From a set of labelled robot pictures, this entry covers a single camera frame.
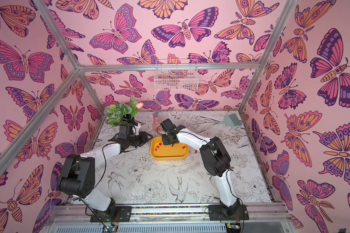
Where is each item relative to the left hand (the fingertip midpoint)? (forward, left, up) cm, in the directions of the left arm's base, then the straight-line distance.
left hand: (153, 136), depth 92 cm
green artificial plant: (+5, +19, +15) cm, 25 cm away
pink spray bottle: (+16, 0, -5) cm, 16 cm away
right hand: (-1, -6, -5) cm, 8 cm away
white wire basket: (+40, -15, +15) cm, 45 cm away
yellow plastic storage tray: (-4, -3, -12) cm, 13 cm away
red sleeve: (-4, -28, -11) cm, 30 cm away
